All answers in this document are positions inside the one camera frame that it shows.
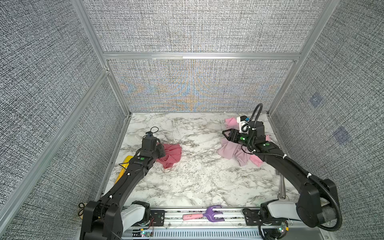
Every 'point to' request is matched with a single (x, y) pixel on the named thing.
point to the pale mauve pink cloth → (231, 150)
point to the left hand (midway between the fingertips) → (161, 147)
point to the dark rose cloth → (172, 154)
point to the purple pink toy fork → (209, 213)
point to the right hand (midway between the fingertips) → (225, 132)
